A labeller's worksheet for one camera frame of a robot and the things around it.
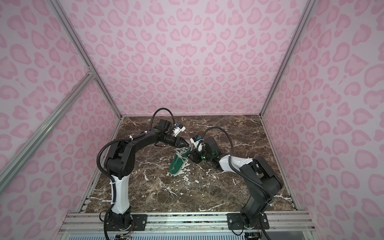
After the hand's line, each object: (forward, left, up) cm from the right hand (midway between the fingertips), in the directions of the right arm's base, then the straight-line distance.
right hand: (189, 152), depth 87 cm
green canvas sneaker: (-3, +8, -6) cm, 10 cm away
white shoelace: (+2, +7, -3) cm, 8 cm away
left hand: (+8, +2, -1) cm, 8 cm away
